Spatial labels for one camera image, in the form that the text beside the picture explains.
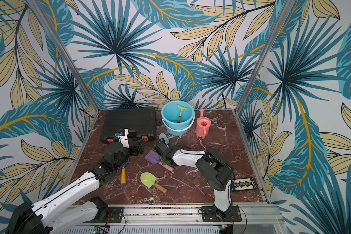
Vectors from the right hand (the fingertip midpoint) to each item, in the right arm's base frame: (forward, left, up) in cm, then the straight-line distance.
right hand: (167, 154), depth 94 cm
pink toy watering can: (+16, -24, +10) cm, 30 cm away
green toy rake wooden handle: (+26, -9, +7) cm, 28 cm away
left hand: (-1, +15, +19) cm, 24 cm away
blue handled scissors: (+27, +6, +1) cm, 27 cm away
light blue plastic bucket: (+24, -2, +14) cm, 28 cm away
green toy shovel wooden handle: (-15, +11, -1) cm, 19 cm away
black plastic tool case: (+19, +17, +10) cm, 27 cm away
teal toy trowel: (+15, +4, 0) cm, 15 cm away
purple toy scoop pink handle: (-2, +8, 0) cm, 8 cm away
